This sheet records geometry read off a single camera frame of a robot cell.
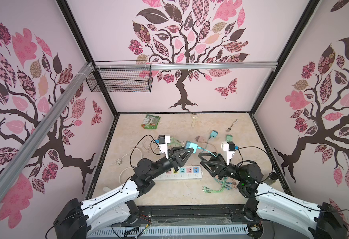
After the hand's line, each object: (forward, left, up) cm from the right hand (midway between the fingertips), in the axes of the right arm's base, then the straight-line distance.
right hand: (203, 160), depth 57 cm
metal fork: (+42, -29, -34) cm, 61 cm away
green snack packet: (+49, +31, -33) cm, 67 cm away
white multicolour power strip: (+7, +7, -31) cm, 32 cm away
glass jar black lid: (+2, -41, -25) cm, 48 cm away
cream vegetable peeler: (+50, -3, -33) cm, 60 cm away
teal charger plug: (+37, -16, -32) cm, 52 cm away
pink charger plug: (+32, -6, -32) cm, 45 cm away
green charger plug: (+33, -27, -33) cm, 54 cm away
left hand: (+3, +3, +1) cm, 5 cm away
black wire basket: (+60, +47, +1) cm, 76 cm away
